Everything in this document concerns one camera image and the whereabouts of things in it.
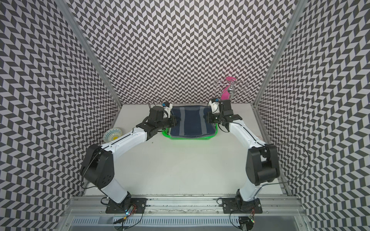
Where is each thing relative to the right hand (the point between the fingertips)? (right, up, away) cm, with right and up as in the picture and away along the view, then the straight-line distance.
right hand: (205, 118), depth 88 cm
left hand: (-15, -1, -2) cm, 15 cm away
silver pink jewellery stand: (+14, +18, +1) cm, 23 cm away
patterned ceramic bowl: (-64, -11, +10) cm, 65 cm away
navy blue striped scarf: (-8, -3, -1) cm, 9 cm away
